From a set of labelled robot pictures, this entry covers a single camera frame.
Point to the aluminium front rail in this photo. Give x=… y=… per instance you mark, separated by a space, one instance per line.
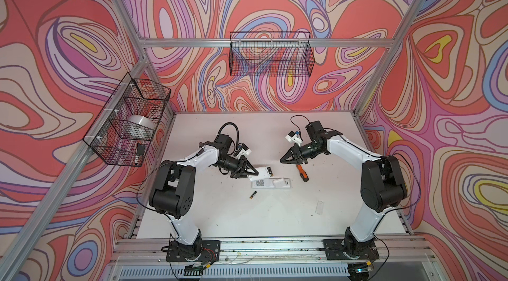
x=402 y=257

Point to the black wire basket left wall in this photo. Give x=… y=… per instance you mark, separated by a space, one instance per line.
x=123 y=132

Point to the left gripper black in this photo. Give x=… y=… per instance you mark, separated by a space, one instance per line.
x=241 y=164

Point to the black wire basket back wall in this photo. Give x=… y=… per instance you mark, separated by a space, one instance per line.
x=271 y=54

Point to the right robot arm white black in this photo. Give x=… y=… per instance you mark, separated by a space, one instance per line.
x=382 y=184

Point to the orange handled screwdriver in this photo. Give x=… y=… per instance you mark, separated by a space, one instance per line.
x=303 y=174

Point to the white tape roll in basket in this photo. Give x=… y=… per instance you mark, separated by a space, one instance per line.
x=140 y=127

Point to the small black item in basket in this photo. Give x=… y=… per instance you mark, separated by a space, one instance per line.
x=140 y=150

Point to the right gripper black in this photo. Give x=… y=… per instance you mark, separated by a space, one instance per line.
x=297 y=157

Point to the black wire basket wall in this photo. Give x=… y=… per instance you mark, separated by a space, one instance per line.
x=271 y=54
x=123 y=132

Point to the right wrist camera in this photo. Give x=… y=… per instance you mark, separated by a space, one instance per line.
x=294 y=138

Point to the white battery cover plate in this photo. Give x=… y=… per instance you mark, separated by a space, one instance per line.
x=262 y=173

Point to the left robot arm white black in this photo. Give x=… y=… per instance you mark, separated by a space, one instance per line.
x=172 y=193

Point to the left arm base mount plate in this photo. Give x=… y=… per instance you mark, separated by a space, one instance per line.
x=201 y=251

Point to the white remote control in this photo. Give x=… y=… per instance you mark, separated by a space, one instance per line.
x=268 y=184

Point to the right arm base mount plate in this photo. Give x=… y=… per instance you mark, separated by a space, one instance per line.
x=350 y=249

